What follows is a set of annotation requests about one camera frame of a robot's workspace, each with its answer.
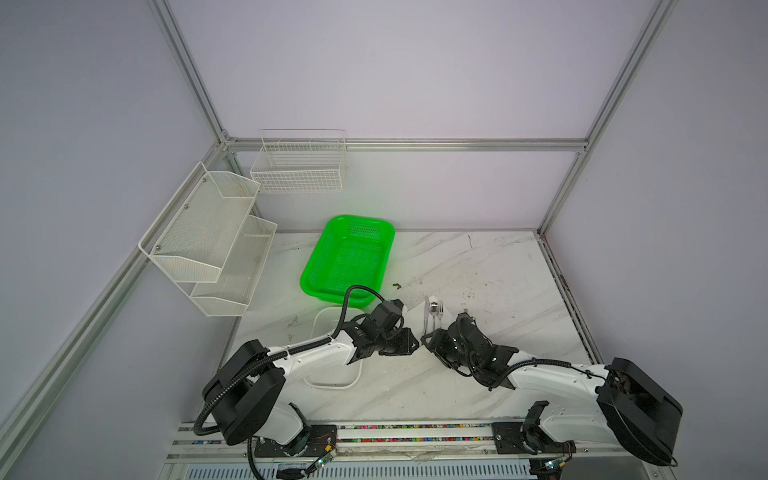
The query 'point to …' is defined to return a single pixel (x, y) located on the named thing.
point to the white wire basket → (307, 160)
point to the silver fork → (426, 314)
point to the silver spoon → (434, 310)
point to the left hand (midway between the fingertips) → (416, 347)
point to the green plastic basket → (350, 251)
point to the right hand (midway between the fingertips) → (421, 342)
